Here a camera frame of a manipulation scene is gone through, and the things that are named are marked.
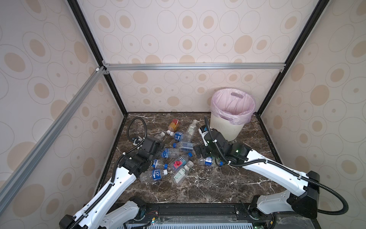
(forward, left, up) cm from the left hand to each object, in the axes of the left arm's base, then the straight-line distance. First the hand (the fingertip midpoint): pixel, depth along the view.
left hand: (159, 147), depth 75 cm
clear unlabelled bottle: (+21, +5, -21) cm, 30 cm away
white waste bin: (+17, -43, -8) cm, 47 cm away
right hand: (+1, -22, +1) cm, 22 cm away
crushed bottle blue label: (-2, +4, -18) cm, 18 cm away
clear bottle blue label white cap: (+18, -8, -17) cm, 26 cm away
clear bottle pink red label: (-2, -10, -16) cm, 18 cm away
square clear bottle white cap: (-9, -11, -15) cm, 21 cm away
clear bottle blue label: (+5, -4, -16) cm, 17 cm away
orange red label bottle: (+28, -4, -17) cm, 33 cm away
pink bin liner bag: (+37, -50, -5) cm, 62 cm away
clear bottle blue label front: (-10, +6, -16) cm, 20 cm away
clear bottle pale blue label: (+10, -13, -16) cm, 23 cm away
